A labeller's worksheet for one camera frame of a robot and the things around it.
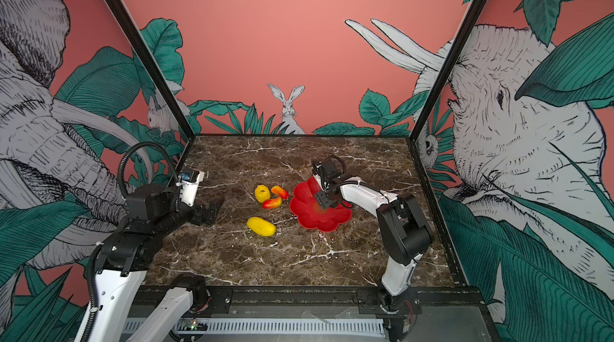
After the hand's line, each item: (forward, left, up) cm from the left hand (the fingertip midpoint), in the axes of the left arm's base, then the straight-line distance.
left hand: (207, 190), depth 68 cm
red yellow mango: (+9, -14, -26) cm, 31 cm away
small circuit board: (-30, +6, -27) cm, 41 cm away
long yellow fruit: (-1, -12, -24) cm, 26 cm away
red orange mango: (+14, -18, -26) cm, 35 cm away
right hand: (+11, -37, -22) cm, 44 cm away
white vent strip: (-32, -32, -27) cm, 53 cm away
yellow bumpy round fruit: (+12, -11, -22) cm, 27 cm away
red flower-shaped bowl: (+6, -30, -29) cm, 42 cm away
